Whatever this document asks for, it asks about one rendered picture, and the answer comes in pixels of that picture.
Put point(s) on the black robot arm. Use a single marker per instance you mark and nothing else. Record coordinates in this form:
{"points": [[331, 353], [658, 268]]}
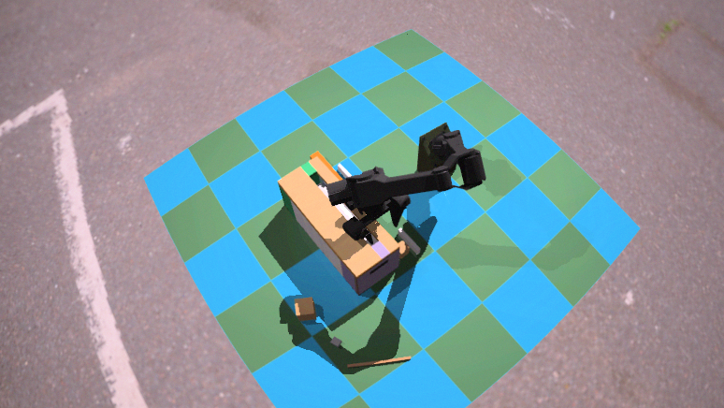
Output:
{"points": [[372, 188]]}

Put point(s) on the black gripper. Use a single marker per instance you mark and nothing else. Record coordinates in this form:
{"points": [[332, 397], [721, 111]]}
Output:
{"points": [[357, 230]]}

